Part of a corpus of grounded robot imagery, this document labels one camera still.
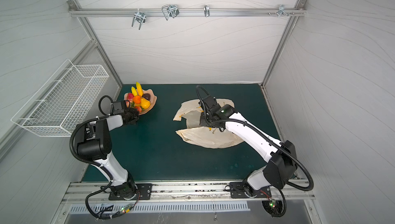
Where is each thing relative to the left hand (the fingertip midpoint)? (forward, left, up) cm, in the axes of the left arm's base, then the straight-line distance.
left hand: (142, 108), depth 100 cm
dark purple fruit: (+9, -1, +1) cm, 9 cm away
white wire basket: (-22, +24, +28) cm, 43 cm away
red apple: (+9, +10, +2) cm, 13 cm away
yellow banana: (+15, +6, +2) cm, 16 cm away
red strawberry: (0, +3, -1) cm, 3 cm away
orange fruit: (+5, +5, +3) cm, 7 cm away
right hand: (-14, -43, +13) cm, 47 cm away
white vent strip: (-53, -21, -6) cm, 57 cm away
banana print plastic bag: (-24, -39, +11) cm, 47 cm away
